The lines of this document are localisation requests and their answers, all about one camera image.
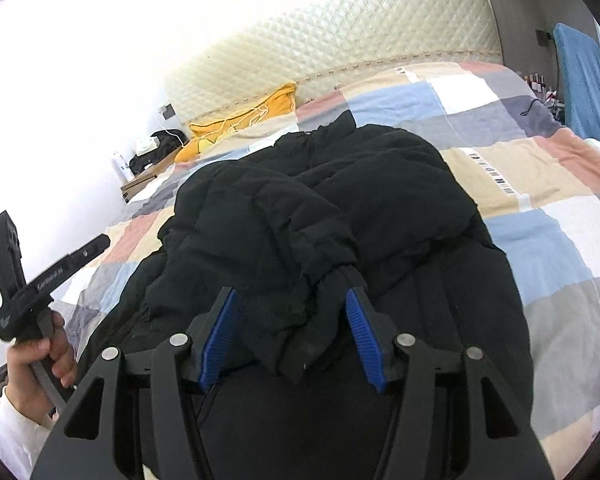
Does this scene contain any row of cosmetic bottles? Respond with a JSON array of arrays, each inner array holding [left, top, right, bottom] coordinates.
[[525, 72, 563, 111]]

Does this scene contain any wooden nightstand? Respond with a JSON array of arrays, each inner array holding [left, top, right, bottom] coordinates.
[[120, 157, 181, 206]]

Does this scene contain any black bag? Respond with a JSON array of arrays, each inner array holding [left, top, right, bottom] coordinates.
[[129, 130, 188, 173]]

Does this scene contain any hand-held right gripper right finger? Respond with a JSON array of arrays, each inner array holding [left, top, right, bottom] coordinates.
[[344, 287, 556, 480]]

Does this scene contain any white spray bottle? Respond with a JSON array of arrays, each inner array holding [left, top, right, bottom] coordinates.
[[111, 150, 131, 183]]

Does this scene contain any cream quilted headboard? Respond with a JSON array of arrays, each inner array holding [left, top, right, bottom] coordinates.
[[162, 0, 503, 128]]

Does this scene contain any grey white wardrobe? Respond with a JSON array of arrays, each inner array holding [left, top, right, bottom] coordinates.
[[480, 0, 600, 91]]

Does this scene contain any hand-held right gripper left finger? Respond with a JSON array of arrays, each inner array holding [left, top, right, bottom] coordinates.
[[30, 286, 246, 480]]

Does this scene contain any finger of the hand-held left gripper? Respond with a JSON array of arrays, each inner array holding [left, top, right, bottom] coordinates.
[[61, 234, 112, 277]]

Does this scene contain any black puffer jacket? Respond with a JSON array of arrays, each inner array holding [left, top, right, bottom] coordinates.
[[77, 110, 533, 480]]

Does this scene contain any checkered pastel blanket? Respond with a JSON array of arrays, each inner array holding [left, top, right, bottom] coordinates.
[[55, 60, 600, 461]]

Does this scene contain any person's left forearm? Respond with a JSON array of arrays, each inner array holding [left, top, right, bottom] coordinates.
[[0, 390, 56, 480]]

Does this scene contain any thin black cable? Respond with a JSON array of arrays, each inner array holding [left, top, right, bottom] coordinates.
[[520, 97, 548, 118]]

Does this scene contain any person's left hand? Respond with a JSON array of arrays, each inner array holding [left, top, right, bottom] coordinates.
[[5, 310, 79, 413]]

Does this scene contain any yellow pillow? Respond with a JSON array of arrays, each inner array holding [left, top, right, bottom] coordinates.
[[174, 81, 298, 163]]

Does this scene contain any blue towel on chair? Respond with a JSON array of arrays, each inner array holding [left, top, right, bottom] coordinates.
[[552, 22, 600, 143]]

